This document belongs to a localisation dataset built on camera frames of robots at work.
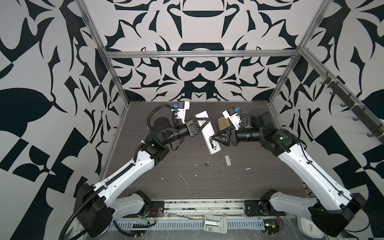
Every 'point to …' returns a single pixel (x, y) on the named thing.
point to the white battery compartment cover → (228, 160)
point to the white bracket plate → (215, 223)
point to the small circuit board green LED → (271, 226)
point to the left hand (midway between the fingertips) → (211, 117)
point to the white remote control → (208, 132)
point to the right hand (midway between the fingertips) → (217, 135)
